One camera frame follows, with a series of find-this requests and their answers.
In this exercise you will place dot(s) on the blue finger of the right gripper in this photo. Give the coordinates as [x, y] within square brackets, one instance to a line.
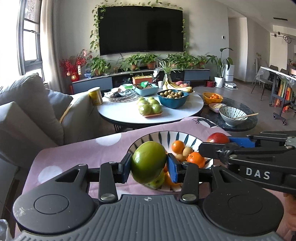
[245, 142]

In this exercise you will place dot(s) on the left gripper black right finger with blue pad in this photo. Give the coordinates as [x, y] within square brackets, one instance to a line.
[190, 175]

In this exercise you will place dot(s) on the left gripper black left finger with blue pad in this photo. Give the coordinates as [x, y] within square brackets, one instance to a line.
[107, 175]

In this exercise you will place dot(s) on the red apple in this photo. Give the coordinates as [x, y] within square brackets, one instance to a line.
[218, 138]

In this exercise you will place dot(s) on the green apple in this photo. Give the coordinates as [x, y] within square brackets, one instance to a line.
[148, 162]
[158, 182]

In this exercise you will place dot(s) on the orange at bowl right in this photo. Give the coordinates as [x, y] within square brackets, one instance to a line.
[197, 159]

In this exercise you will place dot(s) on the kiwi at bowl front right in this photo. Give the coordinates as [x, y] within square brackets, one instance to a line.
[187, 151]

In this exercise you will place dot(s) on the small striped bowl with spoon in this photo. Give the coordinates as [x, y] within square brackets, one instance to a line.
[234, 116]

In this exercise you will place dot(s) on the small orange at back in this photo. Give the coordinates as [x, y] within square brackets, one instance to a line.
[177, 147]

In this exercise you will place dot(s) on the green apple in bowl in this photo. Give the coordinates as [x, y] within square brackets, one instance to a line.
[158, 182]

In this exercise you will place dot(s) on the yellow basket of oranges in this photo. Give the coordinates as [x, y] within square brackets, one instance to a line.
[210, 98]

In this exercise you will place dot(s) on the white round coffee table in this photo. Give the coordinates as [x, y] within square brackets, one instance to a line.
[127, 114]

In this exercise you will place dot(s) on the tray of green apples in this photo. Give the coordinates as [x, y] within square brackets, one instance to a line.
[149, 106]

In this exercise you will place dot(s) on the blue bowl of kiwis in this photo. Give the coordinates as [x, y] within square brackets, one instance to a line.
[172, 98]

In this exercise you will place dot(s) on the glass plate with snacks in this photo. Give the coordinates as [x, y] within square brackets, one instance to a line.
[121, 95]

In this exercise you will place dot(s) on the yellow tin can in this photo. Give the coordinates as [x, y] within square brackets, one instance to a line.
[95, 96]

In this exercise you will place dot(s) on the tall plant in white pot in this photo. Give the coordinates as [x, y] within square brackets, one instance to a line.
[220, 64]

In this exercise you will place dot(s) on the bunch of bananas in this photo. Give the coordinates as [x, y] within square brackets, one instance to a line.
[170, 85]

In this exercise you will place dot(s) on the light blue snack tray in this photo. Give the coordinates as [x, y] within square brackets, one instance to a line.
[151, 89]

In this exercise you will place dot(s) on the grey tv cabinet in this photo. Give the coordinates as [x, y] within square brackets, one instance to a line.
[193, 77]

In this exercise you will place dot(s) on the grey sofa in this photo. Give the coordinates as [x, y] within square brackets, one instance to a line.
[34, 118]

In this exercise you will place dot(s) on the potted green plant left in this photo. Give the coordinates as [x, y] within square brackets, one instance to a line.
[98, 66]

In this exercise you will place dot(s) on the red flower decoration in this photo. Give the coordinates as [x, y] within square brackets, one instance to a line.
[72, 66]

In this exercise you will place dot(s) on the black wall television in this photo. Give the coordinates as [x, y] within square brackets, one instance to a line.
[127, 29]

